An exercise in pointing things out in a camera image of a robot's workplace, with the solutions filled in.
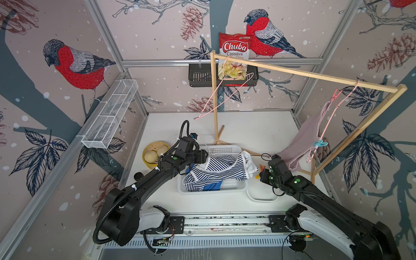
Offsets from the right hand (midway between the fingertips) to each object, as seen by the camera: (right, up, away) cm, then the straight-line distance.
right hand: (259, 172), depth 84 cm
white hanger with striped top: (-5, +5, -4) cm, 8 cm away
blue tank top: (-25, -6, -3) cm, 26 cm away
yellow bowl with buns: (-61, +9, +8) cm, 62 cm away
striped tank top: (-24, +3, -2) cm, 24 cm away
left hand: (-29, +12, 0) cm, 31 cm away
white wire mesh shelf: (-77, +33, -5) cm, 84 cm away
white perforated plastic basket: (-16, -8, +1) cm, 18 cm away
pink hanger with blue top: (-15, +52, +30) cm, 62 cm away
